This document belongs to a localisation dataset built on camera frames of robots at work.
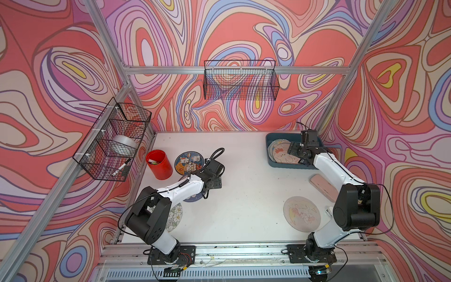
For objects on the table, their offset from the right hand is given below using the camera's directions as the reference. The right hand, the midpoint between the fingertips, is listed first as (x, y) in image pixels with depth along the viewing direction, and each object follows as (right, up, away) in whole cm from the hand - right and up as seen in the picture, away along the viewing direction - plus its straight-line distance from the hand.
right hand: (297, 153), depth 91 cm
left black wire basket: (-89, 0, -25) cm, 92 cm away
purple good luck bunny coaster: (-55, -23, -1) cm, 59 cm away
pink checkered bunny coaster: (-6, +1, +16) cm, 17 cm away
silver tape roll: (-79, +4, -22) cm, 82 cm away
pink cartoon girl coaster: (0, -29, -7) cm, 30 cm away
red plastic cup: (-71, -5, -4) cm, 72 cm away
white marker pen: (-82, -6, -20) cm, 85 cm away
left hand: (-44, -15, 0) cm, 46 cm away
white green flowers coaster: (-63, -31, -7) cm, 71 cm away
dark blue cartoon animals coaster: (-61, -6, +13) cm, 62 cm away
